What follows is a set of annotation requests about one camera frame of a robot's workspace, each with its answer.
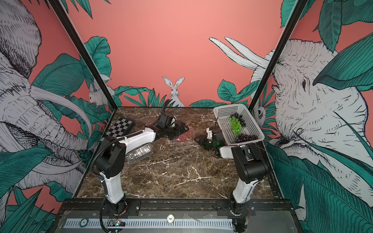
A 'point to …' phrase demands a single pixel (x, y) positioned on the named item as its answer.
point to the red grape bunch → (186, 136)
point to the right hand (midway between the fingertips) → (194, 138)
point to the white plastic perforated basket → (222, 114)
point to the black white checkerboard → (121, 128)
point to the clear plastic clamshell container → (189, 143)
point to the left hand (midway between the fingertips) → (187, 129)
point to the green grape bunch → (236, 124)
